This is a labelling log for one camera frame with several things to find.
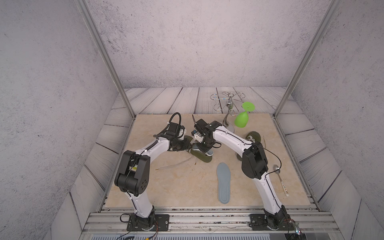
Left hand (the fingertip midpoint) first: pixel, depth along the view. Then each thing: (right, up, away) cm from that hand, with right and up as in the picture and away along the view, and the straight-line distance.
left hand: (191, 146), depth 92 cm
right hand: (+7, -2, 0) cm, 7 cm away
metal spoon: (+51, -13, -1) cm, 53 cm away
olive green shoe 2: (+42, +5, +11) cm, 44 cm away
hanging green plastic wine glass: (+31, +17, +2) cm, 36 cm away
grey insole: (+2, +1, -6) cm, 6 cm away
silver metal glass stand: (+23, +25, -1) cm, 33 cm away
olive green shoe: (+2, -4, +1) cm, 5 cm away
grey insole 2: (+19, -16, -1) cm, 25 cm away
